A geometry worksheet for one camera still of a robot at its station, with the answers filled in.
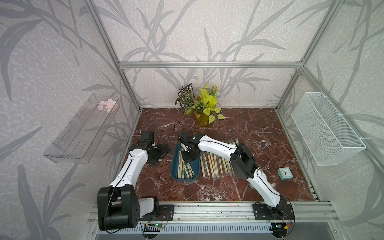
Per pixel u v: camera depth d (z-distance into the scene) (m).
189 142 0.71
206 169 0.89
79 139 0.68
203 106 0.92
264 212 0.73
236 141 1.02
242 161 0.57
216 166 0.89
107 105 0.77
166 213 0.74
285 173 0.85
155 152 0.73
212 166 0.89
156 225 0.71
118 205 0.43
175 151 0.90
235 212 0.75
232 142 1.01
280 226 0.74
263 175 0.79
